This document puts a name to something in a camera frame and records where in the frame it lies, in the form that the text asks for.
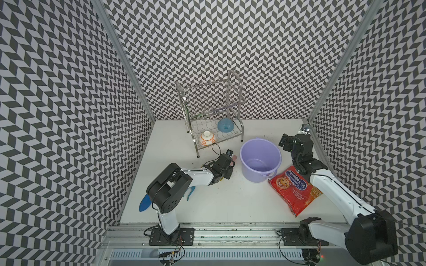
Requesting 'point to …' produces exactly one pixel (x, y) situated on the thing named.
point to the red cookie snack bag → (295, 190)
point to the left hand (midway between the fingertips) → (227, 167)
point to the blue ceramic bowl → (226, 125)
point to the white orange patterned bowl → (207, 138)
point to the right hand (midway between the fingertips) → (292, 139)
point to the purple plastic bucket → (260, 158)
